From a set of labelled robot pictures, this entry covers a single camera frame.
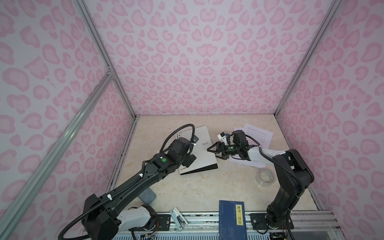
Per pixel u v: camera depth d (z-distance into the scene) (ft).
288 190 1.70
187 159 2.27
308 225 2.37
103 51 2.73
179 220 2.37
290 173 1.50
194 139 2.14
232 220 2.38
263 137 3.51
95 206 1.26
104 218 1.24
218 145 2.65
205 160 2.82
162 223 2.41
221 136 2.87
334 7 2.27
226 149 2.65
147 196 2.61
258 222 2.41
